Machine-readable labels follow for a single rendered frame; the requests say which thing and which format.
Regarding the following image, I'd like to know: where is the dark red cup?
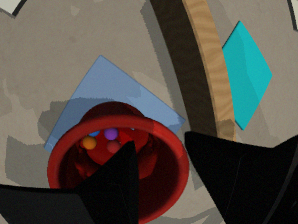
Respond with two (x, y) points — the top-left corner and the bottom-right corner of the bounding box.
(47, 101), (190, 224)

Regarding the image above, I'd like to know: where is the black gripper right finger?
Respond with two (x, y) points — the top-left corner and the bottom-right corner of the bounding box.
(184, 131), (298, 224)

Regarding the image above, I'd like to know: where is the purple marble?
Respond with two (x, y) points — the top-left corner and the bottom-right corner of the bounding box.
(104, 128), (118, 140)

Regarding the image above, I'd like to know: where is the red marble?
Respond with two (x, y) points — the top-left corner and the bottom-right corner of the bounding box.
(106, 139), (121, 153)

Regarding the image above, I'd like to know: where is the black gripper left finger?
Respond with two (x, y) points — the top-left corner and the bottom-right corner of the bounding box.
(0, 140), (140, 224)

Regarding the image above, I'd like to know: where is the orange marble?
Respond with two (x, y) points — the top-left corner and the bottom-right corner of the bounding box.
(82, 136), (97, 151)

